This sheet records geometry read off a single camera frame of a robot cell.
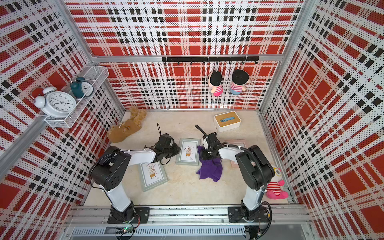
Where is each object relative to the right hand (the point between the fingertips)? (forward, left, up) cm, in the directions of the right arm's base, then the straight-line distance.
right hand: (203, 155), depth 94 cm
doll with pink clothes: (+40, -8, +28) cm, 50 cm away
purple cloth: (-10, -4, +2) cm, 11 cm away
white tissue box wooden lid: (+26, -18, +2) cm, 32 cm away
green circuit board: (-39, +37, 0) cm, 54 cm away
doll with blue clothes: (+37, -24, +31) cm, 54 cm away
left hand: (+4, +14, 0) cm, 14 cm away
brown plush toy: (+15, +50, +10) cm, 53 cm away
